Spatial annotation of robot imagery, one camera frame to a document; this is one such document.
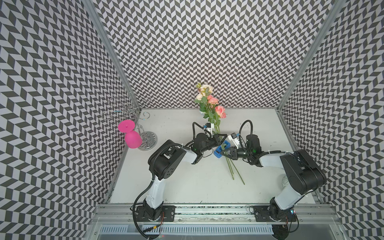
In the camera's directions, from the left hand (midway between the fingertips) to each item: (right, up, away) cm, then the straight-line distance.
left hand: (228, 136), depth 87 cm
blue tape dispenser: (-6, -11, +5) cm, 13 cm away
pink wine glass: (-52, 0, -9) cm, 53 cm away
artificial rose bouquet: (-10, +16, +2) cm, 19 cm away
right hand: (-4, -10, 0) cm, 11 cm away
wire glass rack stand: (-71, +16, +29) cm, 78 cm away
